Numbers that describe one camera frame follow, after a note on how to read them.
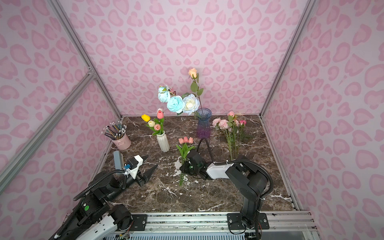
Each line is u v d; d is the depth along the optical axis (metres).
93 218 0.48
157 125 0.75
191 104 0.66
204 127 1.07
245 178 0.48
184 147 1.01
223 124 1.03
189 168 0.80
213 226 0.72
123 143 0.96
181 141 1.02
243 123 1.10
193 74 0.84
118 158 0.92
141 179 0.56
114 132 0.95
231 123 1.04
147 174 0.58
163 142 0.91
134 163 0.50
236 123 1.09
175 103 0.64
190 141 1.02
